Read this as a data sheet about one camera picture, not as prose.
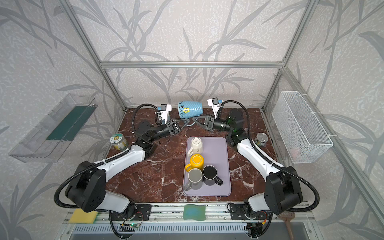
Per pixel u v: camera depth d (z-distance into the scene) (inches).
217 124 25.1
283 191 16.3
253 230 29.3
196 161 32.4
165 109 25.6
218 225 27.8
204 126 25.6
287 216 28.4
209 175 30.2
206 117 25.2
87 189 16.8
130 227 28.2
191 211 28.8
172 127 25.2
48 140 25.0
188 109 24.8
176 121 25.9
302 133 24.3
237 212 28.9
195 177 29.6
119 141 36.0
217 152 37.0
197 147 34.8
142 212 28.8
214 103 25.2
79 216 28.3
